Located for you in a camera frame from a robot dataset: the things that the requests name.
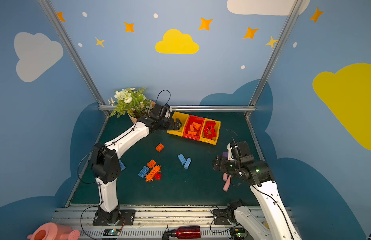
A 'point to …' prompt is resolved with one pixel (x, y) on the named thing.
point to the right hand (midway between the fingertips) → (221, 163)
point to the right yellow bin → (203, 138)
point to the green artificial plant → (132, 100)
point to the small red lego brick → (158, 176)
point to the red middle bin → (191, 119)
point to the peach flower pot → (133, 119)
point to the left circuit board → (111, 232)
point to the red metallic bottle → (186, 232)
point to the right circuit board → (238, 233)
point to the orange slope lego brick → (197, 125)
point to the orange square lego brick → (159, 147)
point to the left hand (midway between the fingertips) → (177, 124)
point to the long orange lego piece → (156, 169)
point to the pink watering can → (52, 231)
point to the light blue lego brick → (182, 158)
